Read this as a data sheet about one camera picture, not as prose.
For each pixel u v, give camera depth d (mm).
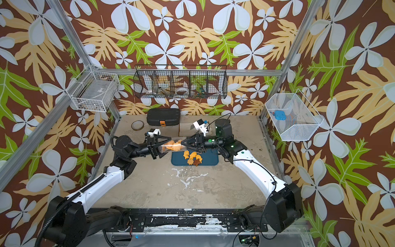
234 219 754
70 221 392
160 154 674
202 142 614
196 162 932
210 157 961
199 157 956
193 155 978
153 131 718
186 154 978
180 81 980
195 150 677
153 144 617
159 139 662
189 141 664
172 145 673
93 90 848
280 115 862
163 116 1145
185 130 1122
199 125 674
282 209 405
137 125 1157
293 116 837
